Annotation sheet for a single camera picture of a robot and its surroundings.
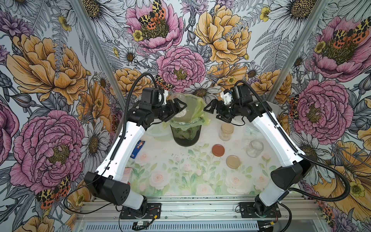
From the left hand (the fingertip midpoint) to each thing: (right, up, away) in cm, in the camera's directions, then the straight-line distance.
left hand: (181, 113), depth 71 cm
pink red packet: (-33, -35, +13) cm, 50 cm away
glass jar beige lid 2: (+28, -9, +25) cm, 39 cm away
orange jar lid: (+23, -23, +26) cm, 41 cm away
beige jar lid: (+31, -29, +20) cm, 47 cm away
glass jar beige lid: (+42, -20, +14) cm, 48 cm away
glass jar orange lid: (+3, 0, -1) cm, 3 cm away
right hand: (+14, -1, +2) cm, 14 cm away
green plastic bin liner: (+8, 0, +19) cm, 21 cm away
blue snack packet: (-30, -22, +23) cm, 44 cm away
